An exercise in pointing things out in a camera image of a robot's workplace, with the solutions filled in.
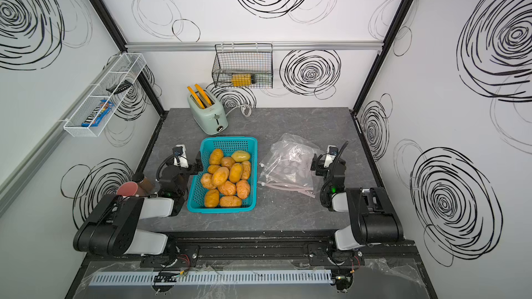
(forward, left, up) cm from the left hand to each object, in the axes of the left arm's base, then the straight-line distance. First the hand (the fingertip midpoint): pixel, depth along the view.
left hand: (188, 152), depth 88 cm
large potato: (-9, -15, -2) cm, 18 cm away
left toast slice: (+25, 0, +8) cm, 27 cm away
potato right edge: (-4, -25, -7) cm, 26 cm away
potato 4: (-17, -13, -5) cm, 22 cm away
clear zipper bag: (+1, -44, -9) cm, 45 cm away
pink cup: (-13, +25, -11) cm, 30 cm away
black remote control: (+15, +23, +23) cm, 36 cm away
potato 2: (0, -16, -6) cm, 17 cm away
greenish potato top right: (+3, -22, -6) cm, 23 cm away
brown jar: (-12, +18, -10) cm, 24 cm away
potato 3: (-11, -10, -4) cm, 15 cm away
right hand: (+2, -62, -2) cm, 62 cm away
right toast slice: (+28, -2, +9) cm, 30 cm away
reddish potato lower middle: (-13, -18, -6) cm, 23 cm away
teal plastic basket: (-19, -7, -7) cm, 21 cm away
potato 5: (-18, -20, -7) cm, 28 cm away
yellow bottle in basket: (+23, -23, +22) cm, 39 cm away
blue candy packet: (-2, +26, +23) cm, 34 cm away
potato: (+2, -10, -6) cm, 12 cm away
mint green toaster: (+22, -4, +3) cm, 23 cm away
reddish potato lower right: (-13, -25, -6) cm, 28 cm away
